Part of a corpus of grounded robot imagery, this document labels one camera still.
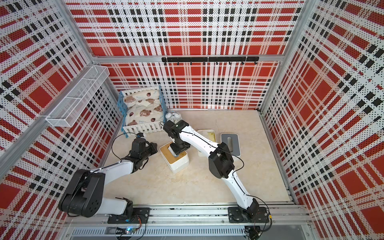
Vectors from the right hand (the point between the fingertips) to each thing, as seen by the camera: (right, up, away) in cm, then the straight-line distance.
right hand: (183, 149), depth 88 cm
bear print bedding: (-34, +28, +24) cm, 50 cm away
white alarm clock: (-9, +20, +15) cm, 27 cm away
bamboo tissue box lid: (-8, -4, -3) cm, 9 cm away
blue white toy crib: (-29, +13, +15) cm, 35 cm away
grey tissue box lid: (+31, +4, +9) cm, 32 cm away
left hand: (-17, +3, +6) cm, 18 cm away
